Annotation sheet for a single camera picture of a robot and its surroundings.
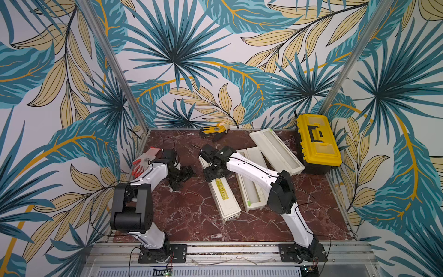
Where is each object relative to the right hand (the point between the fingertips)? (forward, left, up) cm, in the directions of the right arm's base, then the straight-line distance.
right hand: (214, 175), depth 87 cm
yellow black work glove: (+36, 0, -8) cm, 37 cm away
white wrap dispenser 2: (+10, -37, -3) cm, 39 cm away
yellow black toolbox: (+12, -54, +8) cm, 56 cm away
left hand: (-1, +12, -3) cm, 12 cm away
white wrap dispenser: (-11, -5, +1) cm, 12 cm away
